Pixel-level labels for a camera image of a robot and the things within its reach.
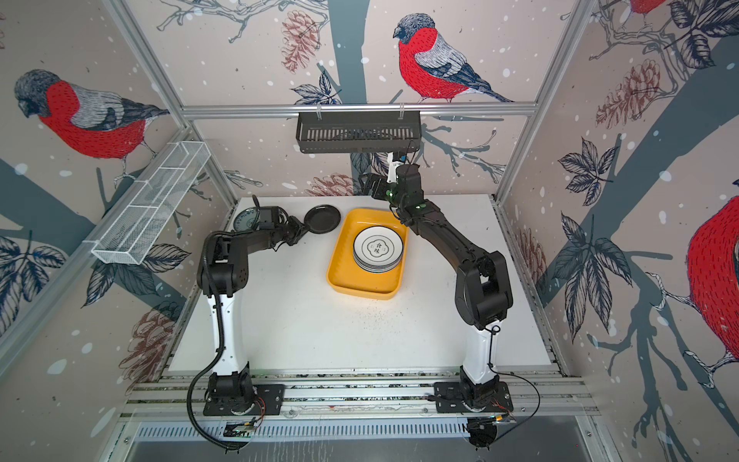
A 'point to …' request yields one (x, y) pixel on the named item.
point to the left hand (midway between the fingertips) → (315, 219)
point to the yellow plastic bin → (344, 276)
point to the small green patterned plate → (247, 220)
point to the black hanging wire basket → (319, 132)
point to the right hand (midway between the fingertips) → (371, 176)
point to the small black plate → (321, 218)
